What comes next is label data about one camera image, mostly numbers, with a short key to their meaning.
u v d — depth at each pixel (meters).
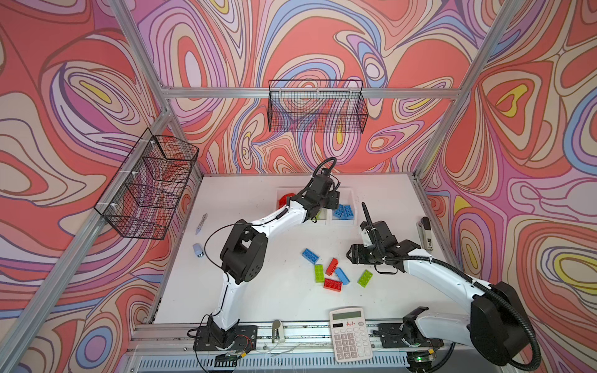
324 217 1.01
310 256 0.91
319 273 0.86
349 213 0.99
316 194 0.72
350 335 0.73
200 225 1.01
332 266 0.86
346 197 1.08
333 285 0.84
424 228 0.96
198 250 0.89
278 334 0.73
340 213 1.02
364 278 0.86
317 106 0.96
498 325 0.41
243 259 0.52
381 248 0.65
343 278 0.84
